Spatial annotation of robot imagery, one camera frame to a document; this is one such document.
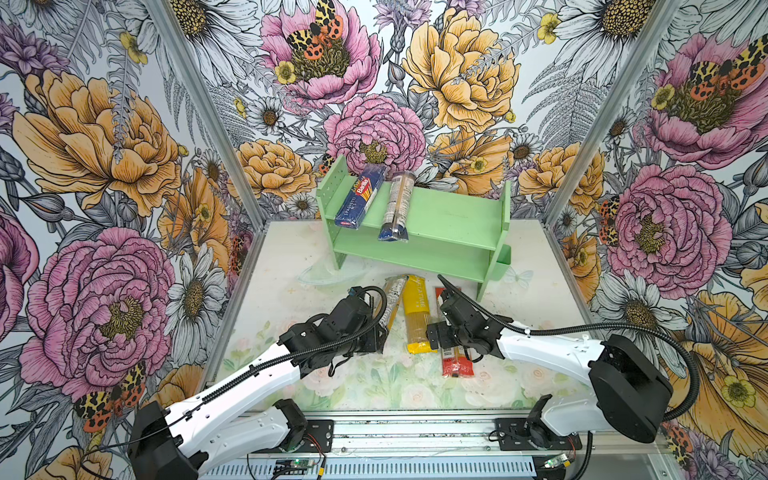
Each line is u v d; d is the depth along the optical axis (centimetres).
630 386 43
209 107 88
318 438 75
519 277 105
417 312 94
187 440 40
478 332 66
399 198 85
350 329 57
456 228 83
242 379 46
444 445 74
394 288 85
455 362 83
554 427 62
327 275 106
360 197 85
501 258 105
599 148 97
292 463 71
